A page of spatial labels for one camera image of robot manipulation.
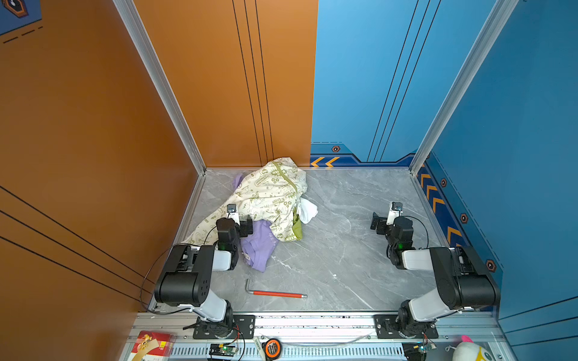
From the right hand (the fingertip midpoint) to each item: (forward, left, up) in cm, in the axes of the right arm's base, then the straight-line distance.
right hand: (384, 214), depth 94 cm
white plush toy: (-47, -13, -2) cm, 48 cm away
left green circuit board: (-46, +59, -8) cm, 75 cm away
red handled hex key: (-30, +45, -7) cm, 55 cm away
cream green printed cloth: (+9, +48, +4) cm, 49 cm away
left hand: (0, +62, +1) cm, 62 cm away
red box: (-45, +81, -2) cm, 93 cm away
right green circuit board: (-45, -3, -7) cm, 46 cm away
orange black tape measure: (-46, +44, -4) cm, 64 cm away
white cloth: (+5, +33, -4) cm, 33 cm away
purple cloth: (-14, +51, -2) cm, 53 cm away
